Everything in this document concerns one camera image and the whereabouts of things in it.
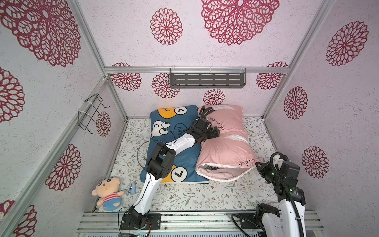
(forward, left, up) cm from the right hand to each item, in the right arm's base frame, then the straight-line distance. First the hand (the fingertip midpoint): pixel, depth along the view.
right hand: (256, 161), depth 77 cm
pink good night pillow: (+4, +13, -3) cm, 14 cm away
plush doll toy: (-14, +77, -6) cm, 79 cm away
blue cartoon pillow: (+33, +53, -7) cm, 63 cm away
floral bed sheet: (-10, -2, -17) cm, 20 cm away
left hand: (+24, +19, -6) cm, 31 cm away
